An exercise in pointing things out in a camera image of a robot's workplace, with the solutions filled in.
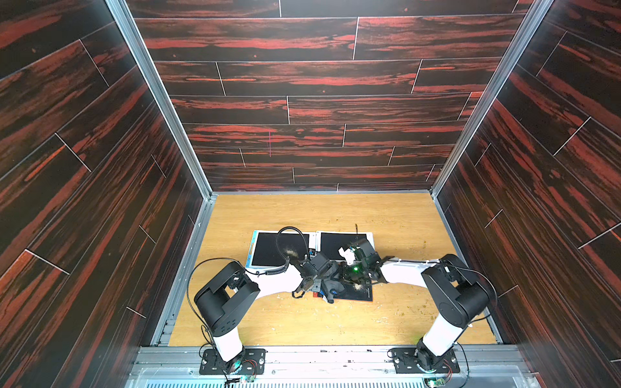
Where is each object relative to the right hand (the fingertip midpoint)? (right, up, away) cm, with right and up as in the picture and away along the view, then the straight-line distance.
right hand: (334, 275), depth 93 cm
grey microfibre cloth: (-3, -1, -9) cm, 9 cm away
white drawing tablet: (-1, +12, +10) cm, 15 cm away
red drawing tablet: (+6, -5, -5) cm, 9 cm away
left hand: (-8, -3, -1) cm, 8 cm away
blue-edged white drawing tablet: (-21, +12, -16) cm, 29 cm away
